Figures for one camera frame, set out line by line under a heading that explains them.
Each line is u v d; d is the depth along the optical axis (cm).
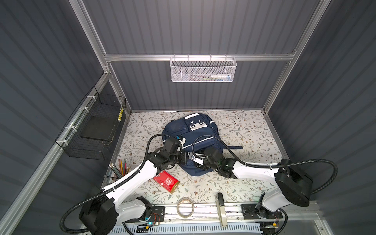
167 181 84
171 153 62
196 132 95
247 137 104
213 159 64
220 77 89
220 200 74
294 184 44
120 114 84
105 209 39
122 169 77
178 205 75
